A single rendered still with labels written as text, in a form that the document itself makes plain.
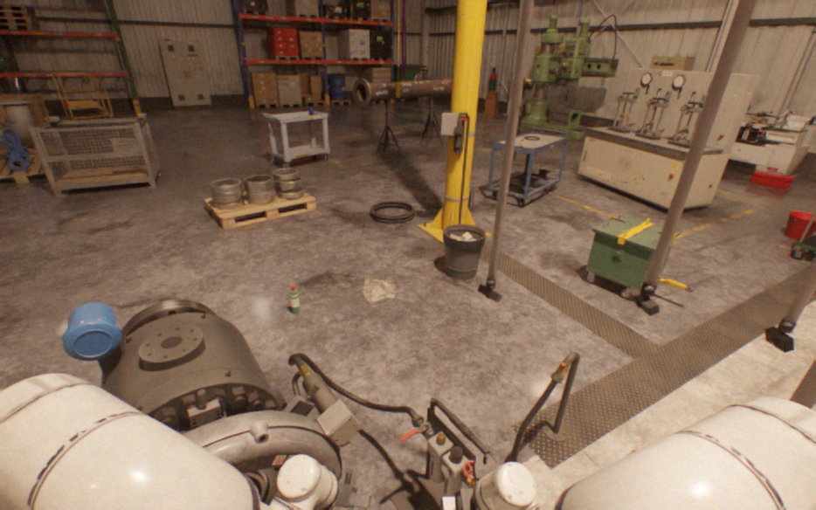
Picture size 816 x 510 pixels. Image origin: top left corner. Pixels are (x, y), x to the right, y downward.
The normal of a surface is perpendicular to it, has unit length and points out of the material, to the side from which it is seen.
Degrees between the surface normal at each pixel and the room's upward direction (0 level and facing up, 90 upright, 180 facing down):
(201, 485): 52
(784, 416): 11
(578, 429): 0
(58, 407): 5
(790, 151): 90
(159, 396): 16
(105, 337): 90
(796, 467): 26
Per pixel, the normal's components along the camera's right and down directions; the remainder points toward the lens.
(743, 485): 0.13, -0.71
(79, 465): -0.11, -0.72
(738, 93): -0.94, 0.14
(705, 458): -0.09, -0.93
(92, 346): 0.58, 0.38
